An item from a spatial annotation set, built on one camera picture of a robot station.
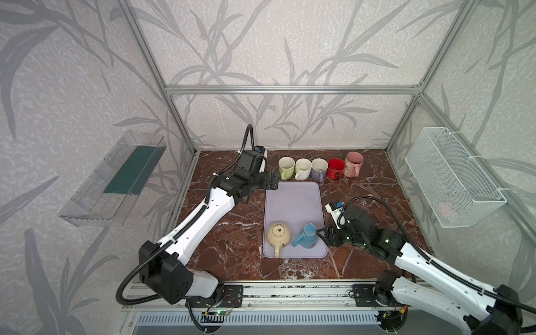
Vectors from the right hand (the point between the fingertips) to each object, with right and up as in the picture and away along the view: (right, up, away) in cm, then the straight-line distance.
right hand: (321, 224), depth 77 cm
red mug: (+13, +22, +30) cm, 40 cm away
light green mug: (-13, +22, +28) cm, 38 cm away
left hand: (-19, +20, +1) cm, 28 cm away
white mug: (-4, +22, +28) cm, 36 cm away
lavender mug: (+4, +21, +30) cm, 37 cm away
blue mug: (-5, -7, +3) cm, 9 cm away
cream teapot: (-16, -6, +3) cm, 17 cm away
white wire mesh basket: (+38, +14, -16) cm, 44 cm away
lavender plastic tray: (-9, +4, +22) cm, 24 cm away
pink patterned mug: (+20, +24, +24) cm, 40 cm away
